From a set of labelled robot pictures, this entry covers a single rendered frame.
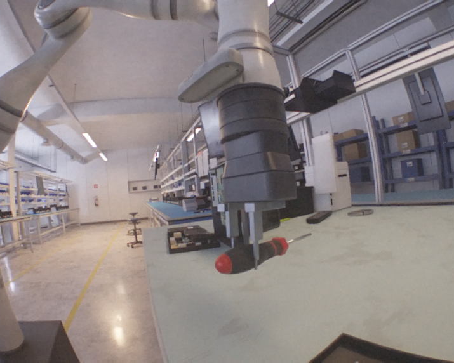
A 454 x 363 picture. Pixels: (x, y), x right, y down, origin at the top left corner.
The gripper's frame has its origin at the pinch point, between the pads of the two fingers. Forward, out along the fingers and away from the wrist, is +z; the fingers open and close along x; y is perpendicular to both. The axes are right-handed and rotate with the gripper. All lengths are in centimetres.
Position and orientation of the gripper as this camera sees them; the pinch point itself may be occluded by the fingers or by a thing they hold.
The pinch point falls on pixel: (245, 265)
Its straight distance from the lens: 22.5
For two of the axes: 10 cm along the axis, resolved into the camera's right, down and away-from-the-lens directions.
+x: -6.4, 0.9, 7.6
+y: 7.7, 0.0, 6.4
